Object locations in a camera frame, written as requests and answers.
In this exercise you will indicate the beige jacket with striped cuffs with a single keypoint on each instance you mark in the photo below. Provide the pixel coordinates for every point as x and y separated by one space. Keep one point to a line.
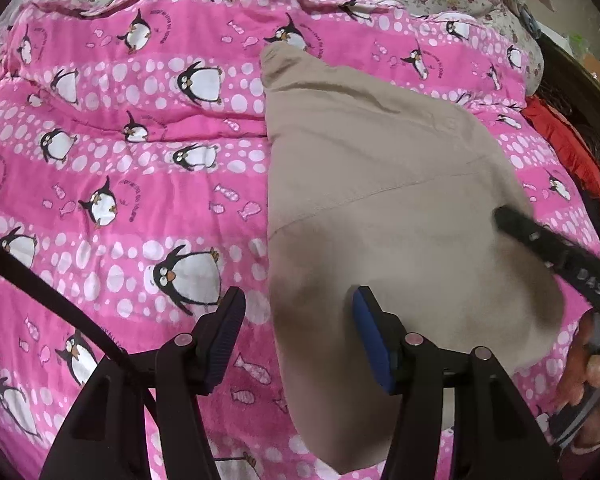
370 184

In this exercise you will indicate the pink penguin print blanket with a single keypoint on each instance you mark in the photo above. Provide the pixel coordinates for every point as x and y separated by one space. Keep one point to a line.
134 162

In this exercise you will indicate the red knitted cloth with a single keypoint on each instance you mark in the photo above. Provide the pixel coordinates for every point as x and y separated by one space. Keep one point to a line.
569 146

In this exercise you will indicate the dark wooden bed frame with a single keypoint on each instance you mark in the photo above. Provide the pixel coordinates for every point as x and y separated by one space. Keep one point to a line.
568 85

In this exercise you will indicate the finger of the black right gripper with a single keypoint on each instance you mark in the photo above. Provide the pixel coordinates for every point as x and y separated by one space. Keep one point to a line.
578 267

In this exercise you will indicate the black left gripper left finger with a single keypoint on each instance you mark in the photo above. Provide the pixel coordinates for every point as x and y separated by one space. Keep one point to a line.
104 434

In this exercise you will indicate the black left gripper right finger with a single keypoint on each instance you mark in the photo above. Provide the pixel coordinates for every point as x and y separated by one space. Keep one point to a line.
495 435

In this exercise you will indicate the person's right hand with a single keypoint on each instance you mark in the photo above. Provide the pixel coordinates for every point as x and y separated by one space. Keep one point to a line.
582 368

